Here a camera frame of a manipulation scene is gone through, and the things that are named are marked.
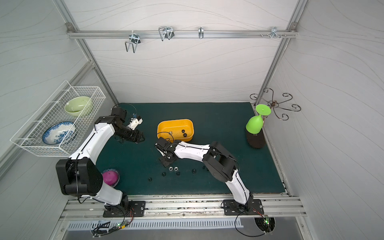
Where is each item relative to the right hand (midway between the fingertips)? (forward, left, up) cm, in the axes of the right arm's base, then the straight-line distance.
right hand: (165, 160), depth 89 cm
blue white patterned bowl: (-4, +40, +33) cm, 52 cm away
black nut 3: (-11, +7, -2) cm, 13 cm away
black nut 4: (-8, 0, -1) cm, 8 cm away
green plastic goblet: (+13, -50, +21) cm, 56 cm away
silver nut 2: (-5, -7, 0) cm, 9 cm away
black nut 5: (-5, -18, -1) cm, 19 cm away
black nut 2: (+19, -10, -1) cm, 22 cm away
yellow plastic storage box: (+24, -1, -1) cm, 24 cm away
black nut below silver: (-7, -9, -1) cm, 11 cm away
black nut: (+23, -8, -1) cm, 24 cm away
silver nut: (-5, -4, 0) cm, 6 cm away
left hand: (+7, +14, +13) cm, 21 cm away
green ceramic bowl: (+11, +39, +34) cm, 53 cm away
